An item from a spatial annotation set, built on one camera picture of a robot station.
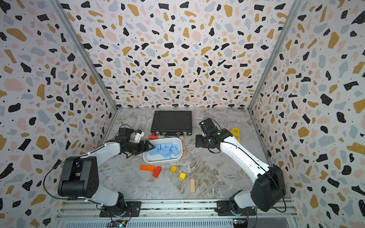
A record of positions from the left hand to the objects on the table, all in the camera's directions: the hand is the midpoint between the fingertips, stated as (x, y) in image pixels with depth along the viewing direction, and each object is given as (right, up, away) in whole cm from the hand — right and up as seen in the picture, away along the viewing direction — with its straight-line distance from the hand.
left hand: (150, 147), depth 91 cm
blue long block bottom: (+1, -3, +2) cm, 4 cm away
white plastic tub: (-2, -7, +1) cm, 8 cm away
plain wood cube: (+21, -4, -1) cm, 22 cm away
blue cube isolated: (+11, +1, +6) cm, 12 cm away
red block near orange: (+5, -14, -5) cm, 16 cm away
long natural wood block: (+27, -20, -9) cm, 35 cm away
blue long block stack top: (+8, -4, +3) cm, 9 cm away
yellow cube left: (+15, -12, -5) cm, 20 cm away
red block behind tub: (-4, +5, +12) cm, 14 cm away
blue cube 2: (+7, 0, +4) cm, 8 cm away
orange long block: (-1, -12, -3) cm, 12 cm away
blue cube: (+4, 0, +4) cm, 6 cm away
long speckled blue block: (+15, -3, +2) cm, 15 cm away
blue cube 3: (+15, 0, +5) cm, 16 cm away
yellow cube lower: (+21, -16, -7) cm, 27 cm away
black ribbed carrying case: (+9, +15, +17) cm, 24 cm away
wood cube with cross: (+21, -2, +3) cm, 21 cm away
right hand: (+31, +5, -8) cm, 32 cm away
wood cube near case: (+19, +5, +10) cm, 22 cm away
